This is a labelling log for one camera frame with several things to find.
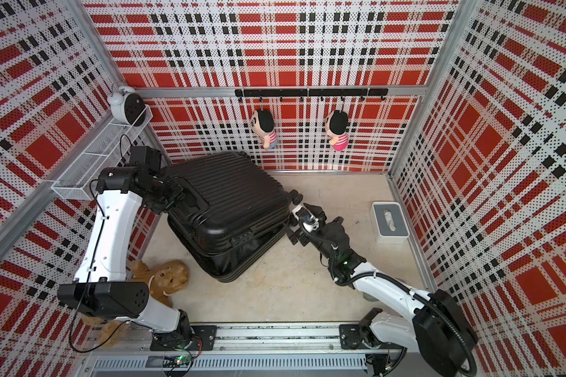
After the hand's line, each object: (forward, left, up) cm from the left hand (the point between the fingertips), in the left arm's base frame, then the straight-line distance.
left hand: (186, 197), depth 74 cm
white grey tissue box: (+5, -74, -25) cm, 78 cm away
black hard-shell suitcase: (-5, -16, -1) cm, 17 cm away
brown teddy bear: (-20, +9, -20) cm, 30 cm away
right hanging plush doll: (+36, -52, +1) cm, 63 cm away
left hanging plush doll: (+35, -22, +3) cm, 41 cm away
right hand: (-2, -36, -6) cm, 37 cm away
